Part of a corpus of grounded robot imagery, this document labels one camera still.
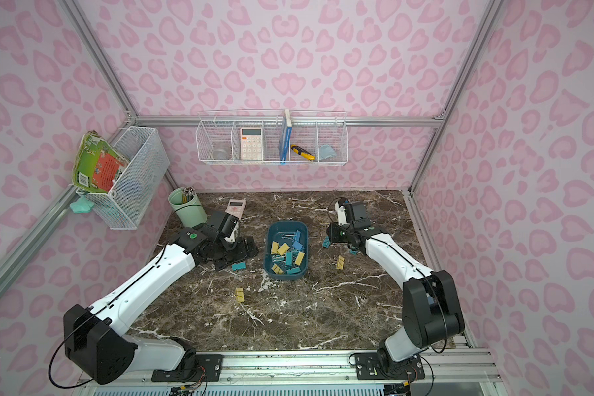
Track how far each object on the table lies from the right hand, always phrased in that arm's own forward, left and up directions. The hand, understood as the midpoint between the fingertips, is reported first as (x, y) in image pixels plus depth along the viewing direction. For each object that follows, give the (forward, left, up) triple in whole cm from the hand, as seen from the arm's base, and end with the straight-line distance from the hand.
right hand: (329, 228), depth 89 cm
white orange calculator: (+26, +30, +18) cm, 43 cm away
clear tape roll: (+25, +42, +14) cm, 51 cm away
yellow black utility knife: (+27, +10, +13) cm, 32 cm away
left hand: (-12, +27, +4) cm, 30 cm away
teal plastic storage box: (-2, +17, -11) cm, 21 cm away
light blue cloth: (+31, +1, +11) cm, 33 cm away
